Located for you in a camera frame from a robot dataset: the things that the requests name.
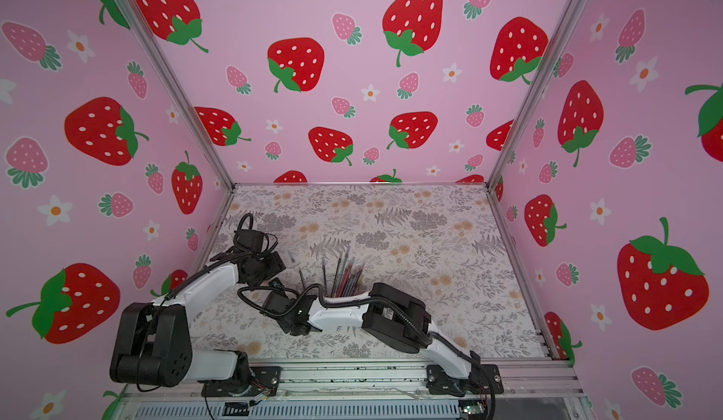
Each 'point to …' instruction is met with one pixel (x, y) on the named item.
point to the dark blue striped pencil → (302, 280)
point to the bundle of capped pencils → (346, 280)
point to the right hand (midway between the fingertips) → (282, 317)
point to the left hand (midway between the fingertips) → (278, 268)
